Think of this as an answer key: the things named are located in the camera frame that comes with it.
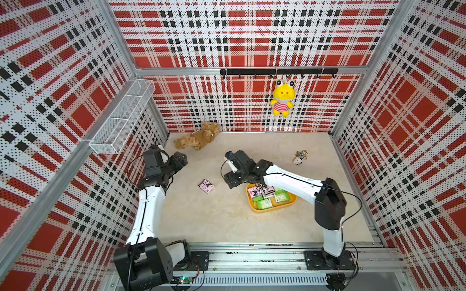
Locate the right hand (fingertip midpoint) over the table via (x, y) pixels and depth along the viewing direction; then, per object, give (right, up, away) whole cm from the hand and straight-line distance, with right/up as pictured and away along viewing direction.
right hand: (235, 175), depth 84 cm
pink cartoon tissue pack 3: (-16, -7, +9) cm, 19 cm away
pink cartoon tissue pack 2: (+17, -8, +4) cm, 19 cm away
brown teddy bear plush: (-17, +23, +21) cm, 35 cm away
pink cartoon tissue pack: (+12, -8, +4) cm, 15 cm away
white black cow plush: (+36, +6, +20) cm, 41 cm away
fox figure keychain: (+41, +10, +25) cm, 49 cm away
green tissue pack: (+11, -12, +4) cm, 17 cm away
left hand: (-23, +8, -2) cm, 25 cm away
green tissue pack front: (+14, -15, +3) cm, 21 cm away
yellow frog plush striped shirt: (+25, +41, +7) cm, 48 cm away
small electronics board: (-19, -38, -15) cm, 46 cm away
